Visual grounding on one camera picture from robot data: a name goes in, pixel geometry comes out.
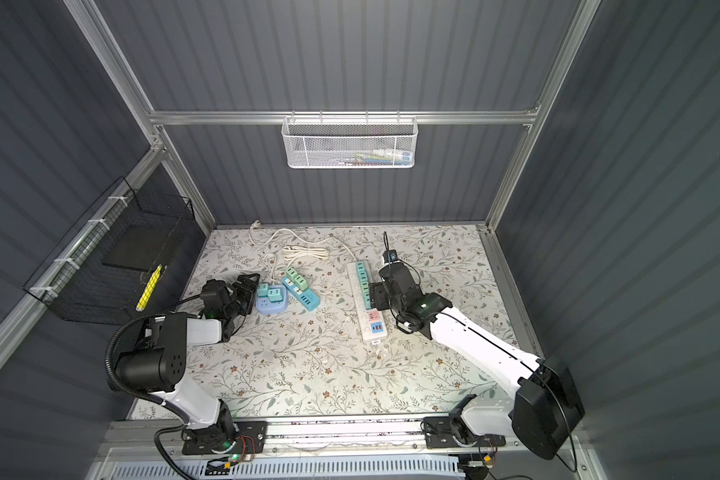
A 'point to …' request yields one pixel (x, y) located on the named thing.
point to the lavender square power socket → (263, 304)
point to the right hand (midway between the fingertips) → (386, 286)
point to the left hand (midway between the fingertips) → (257, 281)
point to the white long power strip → (372, 323)
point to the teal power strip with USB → (309, 298)
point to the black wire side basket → (75, 283)
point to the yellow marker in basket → (149, 288)
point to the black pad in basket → (139, 246)
